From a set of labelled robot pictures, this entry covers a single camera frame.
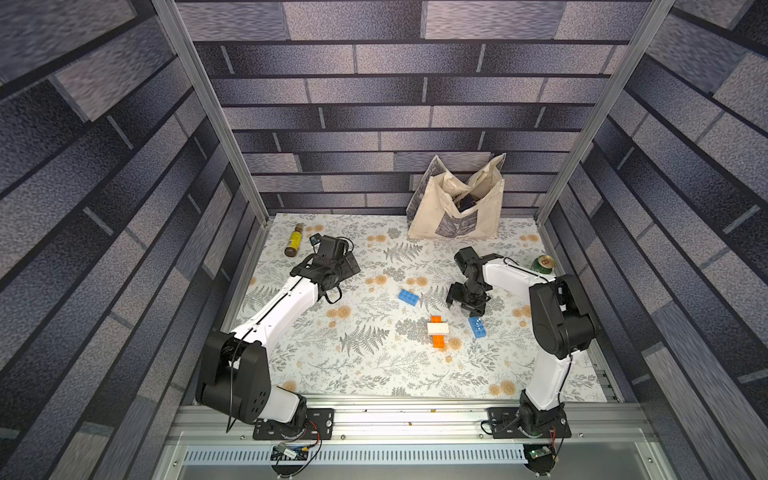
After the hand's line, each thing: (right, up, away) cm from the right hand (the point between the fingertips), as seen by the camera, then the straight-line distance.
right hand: (455, 306), depth 95 cm
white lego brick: (-7, -5, -8) cm, 12 cm away
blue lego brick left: (-16, +3, 0) cm, 16 cm away
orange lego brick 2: (-7, -3, -3) cm, 8 cm away
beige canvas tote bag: (-4, +32, 0) cm, 33 cm away
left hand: (-36, +14, -8) cm, 39 cm away
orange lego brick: (-7, -8, -9) cm, 14 cm away
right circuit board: (+15, -33, -23) cm, 43 cm away
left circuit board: (-46, -30, -24) cm, 61 cm away
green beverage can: (+27, +14, -3) cm, 31 cm away
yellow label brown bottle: (-57, +22, +13) cm, 62 cm away
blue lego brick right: (+5, -5, -5) cm, 9 cm away
